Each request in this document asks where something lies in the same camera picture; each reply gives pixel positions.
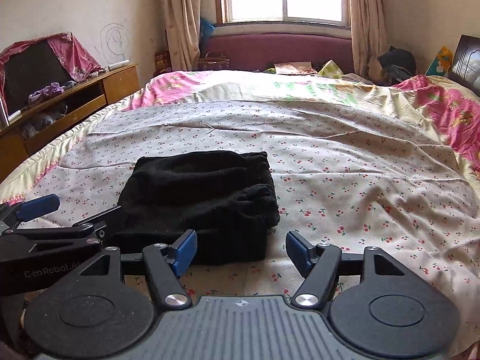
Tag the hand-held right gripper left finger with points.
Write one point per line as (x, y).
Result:
(185, 250)

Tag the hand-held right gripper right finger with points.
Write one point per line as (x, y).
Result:
(298, 252)

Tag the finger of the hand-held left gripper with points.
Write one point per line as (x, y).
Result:
(99, 218)
(37, 207)

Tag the black pants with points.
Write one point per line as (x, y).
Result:
(195, 195)

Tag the grey clothes bundle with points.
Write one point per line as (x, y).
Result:
(41, 122)

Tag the cherry print bed sheet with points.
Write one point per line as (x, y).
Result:
(356, 180)

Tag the steel thermos bottle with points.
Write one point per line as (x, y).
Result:
(3, 112)

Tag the purple cloth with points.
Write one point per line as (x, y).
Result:
(48, 92)

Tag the black television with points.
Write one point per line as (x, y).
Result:
(33, 75)

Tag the wooden cabinet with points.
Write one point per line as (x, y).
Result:
(120, 82)

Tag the white tube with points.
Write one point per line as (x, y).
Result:
(118, 65)

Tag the red box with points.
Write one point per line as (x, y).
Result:
(162, 62)

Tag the pink floral quilt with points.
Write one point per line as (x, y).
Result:
(243, 86)

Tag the pink paper sheet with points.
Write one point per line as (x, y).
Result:
(294, 68)

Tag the yellow green bag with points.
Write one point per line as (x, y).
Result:
(330, 69)

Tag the brown handbag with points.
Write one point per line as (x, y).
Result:
(213, 62)

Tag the maroon padded sofa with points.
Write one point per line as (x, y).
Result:
(262, 48)

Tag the beige floral curtain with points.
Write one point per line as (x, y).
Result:
(180, 26)
(365, 26)

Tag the blue plastic bag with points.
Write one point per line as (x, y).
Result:
(206, 32)

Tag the black bag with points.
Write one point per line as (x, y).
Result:
(397, 60)

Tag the green yellow printed cushion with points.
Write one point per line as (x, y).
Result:
(440, 60)

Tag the dark wooden headboard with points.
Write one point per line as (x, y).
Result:
(467, 60)

